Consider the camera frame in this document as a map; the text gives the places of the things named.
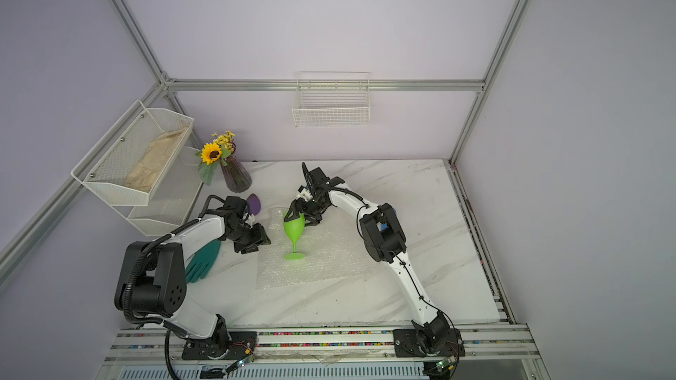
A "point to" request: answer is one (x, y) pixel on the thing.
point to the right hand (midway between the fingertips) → (294, 224)
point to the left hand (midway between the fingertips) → (265, 247)
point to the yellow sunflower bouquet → (213, 153)
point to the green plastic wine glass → (294, 230)
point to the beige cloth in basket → (147, 170)
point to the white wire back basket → (332, 99)
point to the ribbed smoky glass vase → (235, 174)
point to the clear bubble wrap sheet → (331, 248)
